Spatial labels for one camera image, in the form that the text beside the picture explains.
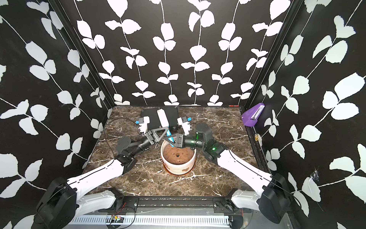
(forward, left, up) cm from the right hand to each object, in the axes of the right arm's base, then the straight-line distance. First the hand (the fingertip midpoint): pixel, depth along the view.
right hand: (165, 138), depth 65 cm
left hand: (+3, -1, +3) cm, 5 cm away
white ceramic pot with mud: (-2, -4, -20) cm, 20 cm away
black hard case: (+10, +3, +4) cm, 11 cm away
